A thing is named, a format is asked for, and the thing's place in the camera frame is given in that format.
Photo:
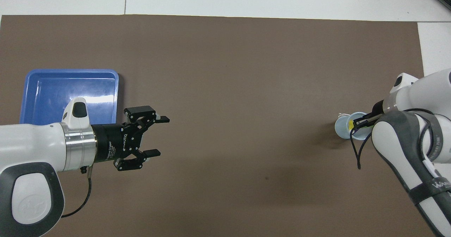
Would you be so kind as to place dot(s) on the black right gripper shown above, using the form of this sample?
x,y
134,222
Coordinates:
x,y
380,107

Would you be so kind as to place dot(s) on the brown table mat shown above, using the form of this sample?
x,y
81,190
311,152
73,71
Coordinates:
x,y
225,89

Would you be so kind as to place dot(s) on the yellow marker pen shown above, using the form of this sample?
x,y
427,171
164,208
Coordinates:
x,y
350,125

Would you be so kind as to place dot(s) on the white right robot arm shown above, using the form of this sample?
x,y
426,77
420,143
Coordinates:
x,y
398,145

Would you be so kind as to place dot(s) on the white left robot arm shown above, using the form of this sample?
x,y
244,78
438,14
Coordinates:
x,y
31,142

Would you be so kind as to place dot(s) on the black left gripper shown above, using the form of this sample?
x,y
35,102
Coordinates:
x,y
112,142

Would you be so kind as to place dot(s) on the blue plastic tray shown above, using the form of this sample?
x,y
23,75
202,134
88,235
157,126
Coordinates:
x,y
53,89

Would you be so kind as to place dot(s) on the clear plastic cup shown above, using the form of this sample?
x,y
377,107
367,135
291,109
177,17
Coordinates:
x,y
341,128

